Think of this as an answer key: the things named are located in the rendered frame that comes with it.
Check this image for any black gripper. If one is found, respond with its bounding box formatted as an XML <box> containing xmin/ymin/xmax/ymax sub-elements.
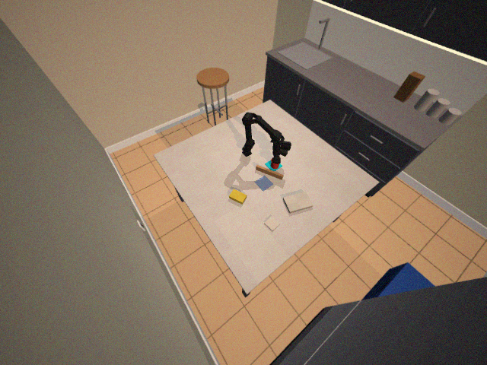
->
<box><xmin>272</xmin><ymin>146</ymin><xmax>281</xmax><ymax>163</ymax></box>

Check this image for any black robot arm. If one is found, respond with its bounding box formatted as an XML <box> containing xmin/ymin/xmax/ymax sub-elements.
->
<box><xmin>242</xmin><ymin>113</ymin><xmax>291</xmax><ymax>157</ymax></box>

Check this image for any olive yellow flat block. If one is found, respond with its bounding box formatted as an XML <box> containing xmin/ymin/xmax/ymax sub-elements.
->
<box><xmin>229</xmin><ymin>189</ymin><xmax>247</xmax><ymax>204</ymax></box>

